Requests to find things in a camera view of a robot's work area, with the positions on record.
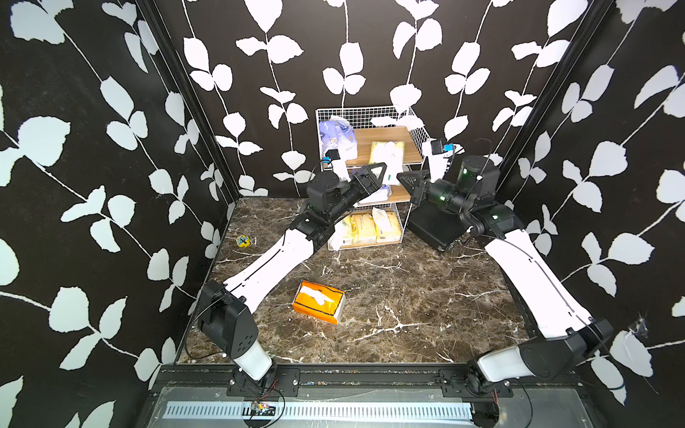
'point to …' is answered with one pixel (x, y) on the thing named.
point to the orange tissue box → (320, 302)
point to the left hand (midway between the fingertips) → (383, 165)
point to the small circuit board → (262, 409)
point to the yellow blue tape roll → (243, 241)
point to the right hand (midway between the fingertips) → (396, 172)
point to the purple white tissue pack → (379, 195)
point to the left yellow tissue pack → (342, 234)
